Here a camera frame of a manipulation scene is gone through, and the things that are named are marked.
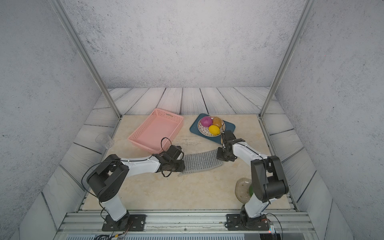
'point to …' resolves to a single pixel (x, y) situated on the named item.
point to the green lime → (251, 190)
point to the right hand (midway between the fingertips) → (221, 156)
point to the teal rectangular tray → (194, 127)
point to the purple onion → (206, 121)
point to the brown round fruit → (217, 121)
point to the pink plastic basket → (157, 131)
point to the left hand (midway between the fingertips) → (186, 168)
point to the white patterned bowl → (204, 130)
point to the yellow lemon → (214, 130)
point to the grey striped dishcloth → (201, 161)
